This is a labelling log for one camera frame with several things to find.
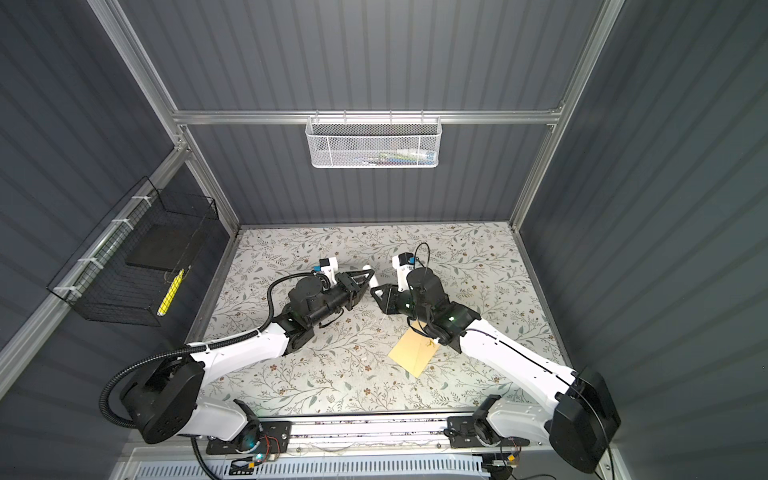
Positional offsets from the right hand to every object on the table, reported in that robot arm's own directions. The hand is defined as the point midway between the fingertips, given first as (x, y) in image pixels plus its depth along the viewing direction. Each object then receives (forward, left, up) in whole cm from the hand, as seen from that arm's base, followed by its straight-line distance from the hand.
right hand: (376, 294), depth 75 cm
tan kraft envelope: (-5, -11, -23) cm, 26 cm away
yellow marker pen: (-4, +47, +7) cm, 48 cm away
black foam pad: (+10, +55, +8) cm, 56 cm away
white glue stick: (+3, +1, +2) cm, 3 cm away
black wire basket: (+3, +60, +8) cm, 60 cm away
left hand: (+5, 0, +3) cm, 6 cm away
